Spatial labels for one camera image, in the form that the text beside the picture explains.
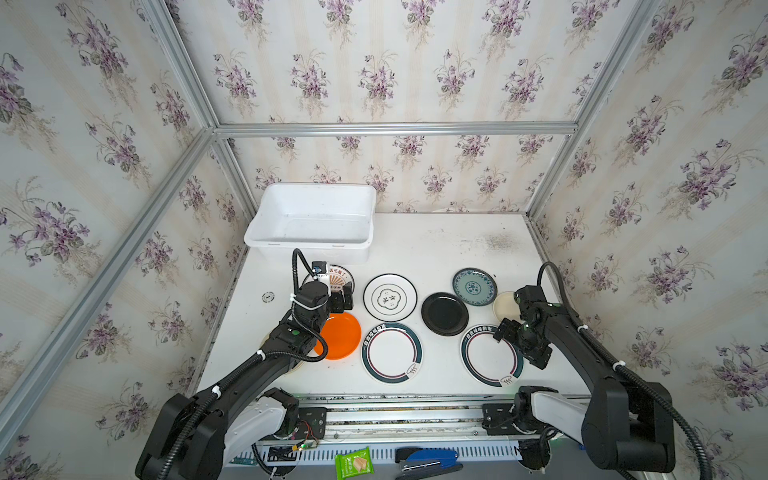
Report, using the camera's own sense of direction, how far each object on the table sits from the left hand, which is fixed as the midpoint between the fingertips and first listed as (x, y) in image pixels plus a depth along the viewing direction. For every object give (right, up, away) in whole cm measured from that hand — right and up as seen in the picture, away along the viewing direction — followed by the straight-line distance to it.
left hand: (335, 280), depth 83 cm
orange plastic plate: (+1, -17, +5) cm, 18 cm away
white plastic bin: (-9, +19, +34) cm, 40 cm away
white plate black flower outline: (+16, -7, +12) cm, 21 cm away
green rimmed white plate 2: (+16, -21, +1) cm, 27 cm away
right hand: (+50, -20, -1) cm, 54 cm away
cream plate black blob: (+52, -9, +9) cm, 54 cm away
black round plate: (+33, -12, +10) cm, 37 cm away
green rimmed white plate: (+43, -23, -1) cm, 49 cm away
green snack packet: (+7, -40, -16) cm, 44 cm away
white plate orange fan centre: (-2, -1, +18) cm, 18 cm away
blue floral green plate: (+45, -4, +15) cm, 47 cm away
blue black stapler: (+21, -39, -17) cm, 48 cm away
